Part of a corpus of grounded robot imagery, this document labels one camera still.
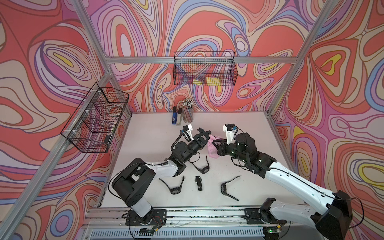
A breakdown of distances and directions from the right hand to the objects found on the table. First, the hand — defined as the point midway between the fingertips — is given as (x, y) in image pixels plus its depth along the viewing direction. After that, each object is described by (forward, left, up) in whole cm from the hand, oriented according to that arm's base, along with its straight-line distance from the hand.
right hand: (213, 145), depth 74 cm
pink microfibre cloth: (-3, +1, -1) cm, 3 cm away
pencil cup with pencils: (+36, +13, -5) cm, 39 cm away
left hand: (+4, 0, +4) cm, 6 cm away
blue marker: (+40, +24, -18) cm, 50 cm away
